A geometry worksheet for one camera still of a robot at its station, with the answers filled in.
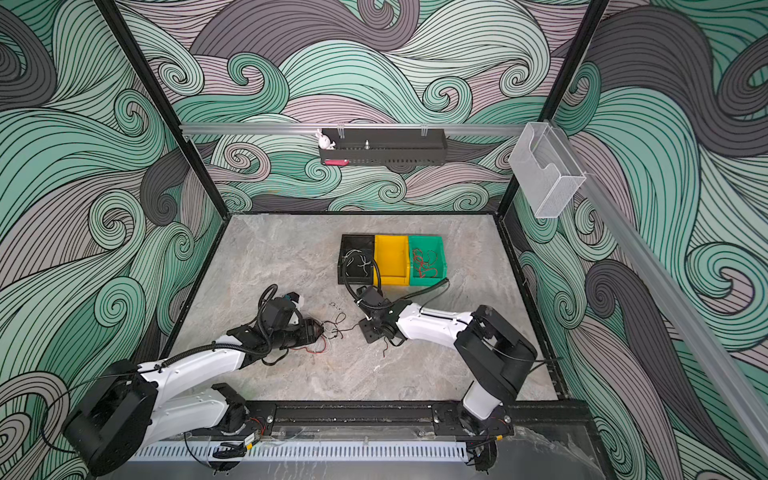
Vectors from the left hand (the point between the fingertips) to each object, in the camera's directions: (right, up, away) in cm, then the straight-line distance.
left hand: (320, 329), depth 86 cm
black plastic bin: (+9, +19, +17) cm, 27 cm away
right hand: (+15, 0, +3) cm, 15 cm away
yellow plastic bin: (+22, +21, +20) cm, 36 cm away
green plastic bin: (+35, +25, +21) cm, 48 cm away
